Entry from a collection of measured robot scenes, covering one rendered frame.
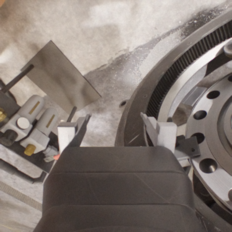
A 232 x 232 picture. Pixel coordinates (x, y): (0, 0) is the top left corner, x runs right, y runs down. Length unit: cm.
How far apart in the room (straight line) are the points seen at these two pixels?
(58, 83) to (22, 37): 30
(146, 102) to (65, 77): 71
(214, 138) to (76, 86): 82
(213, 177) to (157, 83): 26
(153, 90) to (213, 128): 17
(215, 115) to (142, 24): 56
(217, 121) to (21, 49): 99
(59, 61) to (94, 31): 26
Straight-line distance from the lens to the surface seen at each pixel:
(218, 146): 42
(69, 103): 114
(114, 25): 88
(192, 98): 55
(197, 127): 47
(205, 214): 29
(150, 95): 42
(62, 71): 103
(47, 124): 81
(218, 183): 38
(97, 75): 98
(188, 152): 42
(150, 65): 93
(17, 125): 73
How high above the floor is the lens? 85
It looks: 49 degrees down
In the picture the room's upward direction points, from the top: 171 degrees counter-clockwise
